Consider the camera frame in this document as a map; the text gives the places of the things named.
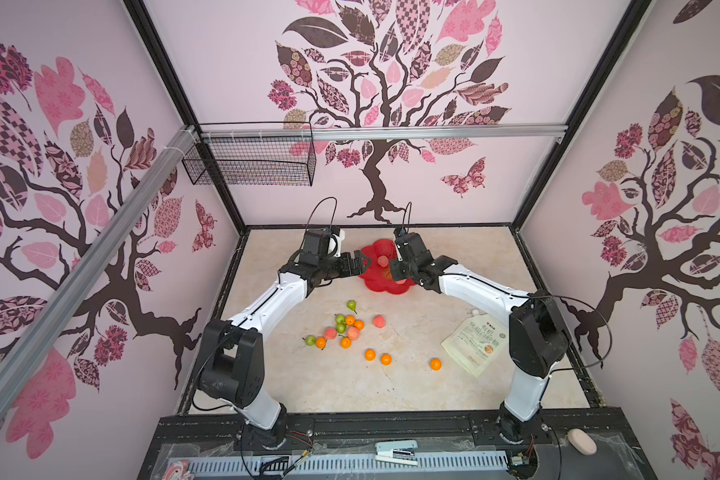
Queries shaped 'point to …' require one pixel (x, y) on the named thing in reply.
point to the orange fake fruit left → (321, 342)
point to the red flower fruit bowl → (378, 272)
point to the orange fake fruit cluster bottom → (345, 342)
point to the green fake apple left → (310, 340)
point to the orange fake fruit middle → (386, 359)
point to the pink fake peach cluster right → (353, 333)
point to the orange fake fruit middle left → (370, 354)
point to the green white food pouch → (479, 342)
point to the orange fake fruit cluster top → (358, 324)
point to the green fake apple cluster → (340, 324)
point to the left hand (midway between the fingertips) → (360, 266)
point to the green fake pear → (351, 304)
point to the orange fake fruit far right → (435, 364)
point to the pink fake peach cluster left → (330, 332)
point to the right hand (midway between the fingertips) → (398, 257)
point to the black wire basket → (255, 163)
